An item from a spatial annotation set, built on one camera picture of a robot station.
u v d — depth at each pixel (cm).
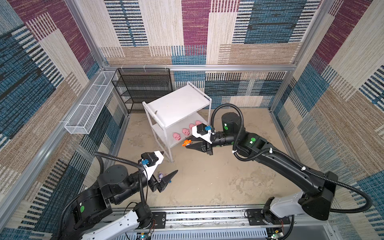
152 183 46
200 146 54
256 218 73
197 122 93
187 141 59
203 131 48
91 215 37
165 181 47
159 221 73
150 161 42
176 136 83
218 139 55
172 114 74
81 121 70
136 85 105
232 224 73
